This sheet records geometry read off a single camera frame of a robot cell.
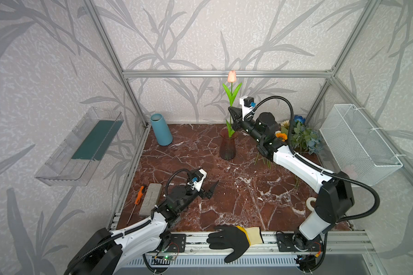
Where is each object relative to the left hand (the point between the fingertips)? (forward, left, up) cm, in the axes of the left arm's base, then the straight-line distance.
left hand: (212, 170), depth 77 cm
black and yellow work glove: (-24, -11, -16) cm, 31 cm away
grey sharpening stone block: (-8, +30, -15) cm, 35 cm away
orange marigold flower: (+33, -42, -13) cm, 55 cm away
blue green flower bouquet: (+29, -55, -11) cm, 63 cm away
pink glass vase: (+19, -8, -7) cm, 22 cm away
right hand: (+21, -8, +22) cm, 32 cm away
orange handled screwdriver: (-10, +38, -17) cm, 43 cm away
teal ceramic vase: (+28, +31, -8) cm, 43 cm away
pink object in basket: (-2, -60, +5) cm, 60 cm away
